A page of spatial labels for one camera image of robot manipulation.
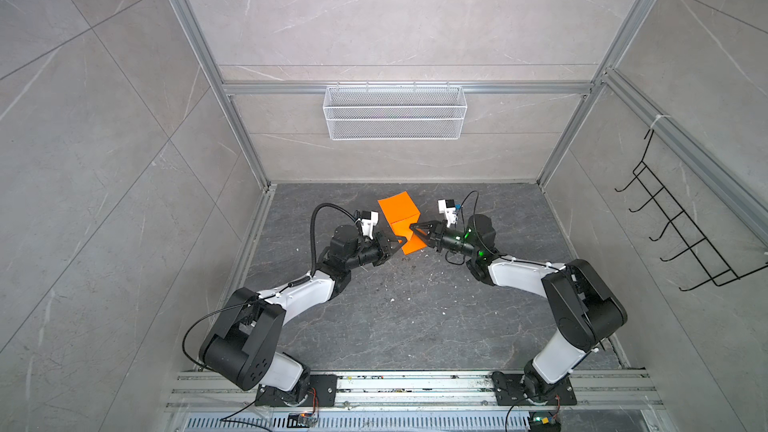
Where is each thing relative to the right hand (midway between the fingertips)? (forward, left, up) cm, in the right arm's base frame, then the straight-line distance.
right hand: (410, 226), depth 81 cm
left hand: (-3, +1, 0) cm, 3 cm away
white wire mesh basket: (+42, +3, +9) cm, 43 cm away
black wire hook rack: (-22, -60, +12) cm, 65 cm away
